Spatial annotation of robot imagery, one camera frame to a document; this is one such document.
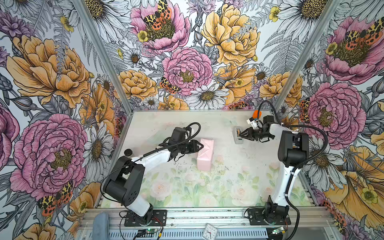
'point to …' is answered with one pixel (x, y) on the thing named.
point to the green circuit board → (150, 230)
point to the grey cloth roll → (100, 228)
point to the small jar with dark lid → (128, 152)
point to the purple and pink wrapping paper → (205, 155)
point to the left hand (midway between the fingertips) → (201, 151)
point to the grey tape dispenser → (236, 132)
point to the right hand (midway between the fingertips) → (241, 138)
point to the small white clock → (210, 232)
